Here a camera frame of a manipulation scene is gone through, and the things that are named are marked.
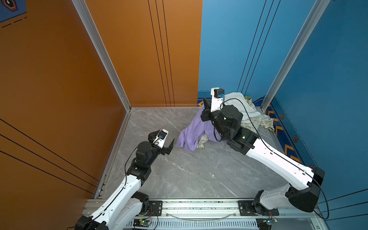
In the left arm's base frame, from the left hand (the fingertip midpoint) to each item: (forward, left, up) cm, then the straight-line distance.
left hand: (165, 133), depth 78 cm
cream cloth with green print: (+17, -53, -10) cm, 56 cm away
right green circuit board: (-37, -53, -21) cm, 68 cm away
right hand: (+4, -19, +22) cm, 29 cm away
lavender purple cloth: (-1, -13, -3) cm, 13 cm away
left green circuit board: (-38, +10, -22) cm, 46 cm away
